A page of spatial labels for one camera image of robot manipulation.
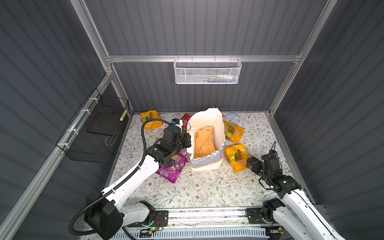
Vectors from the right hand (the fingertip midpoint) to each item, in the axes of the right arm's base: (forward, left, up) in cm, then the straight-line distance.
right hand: (255, 163), depth 81 cm
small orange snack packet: (+19, +18, +19) cm, 32 cm away
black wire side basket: (+5, +85, +17) cm, 87 cm away
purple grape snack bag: (-1, +46, -4) cm, 47 cm away
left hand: (+9, +35, +14) cm, 39 cm away
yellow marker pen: (+20, +73, +18) cm, 78 cm away
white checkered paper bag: (+20, +29, +16) cm, 38 cm away
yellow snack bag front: (+8, +8, -6) cm, 13 cm away
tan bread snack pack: (+16, +28, -3) cm, 32 cm away
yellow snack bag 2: (+42, +68, -4) cm, 80 cm away
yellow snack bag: (+26, +7, -6) cm, 27 cm away
